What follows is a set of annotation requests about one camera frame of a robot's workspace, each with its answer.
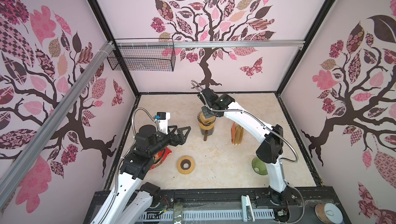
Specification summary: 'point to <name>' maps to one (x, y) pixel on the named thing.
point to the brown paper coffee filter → (204, 120)
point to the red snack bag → (157, 156)
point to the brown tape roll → (329, 213)
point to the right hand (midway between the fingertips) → (209, 108)
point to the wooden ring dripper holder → (207, 127)
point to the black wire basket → (143, 54)
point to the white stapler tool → (247, 213)
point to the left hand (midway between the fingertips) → (184, 130)
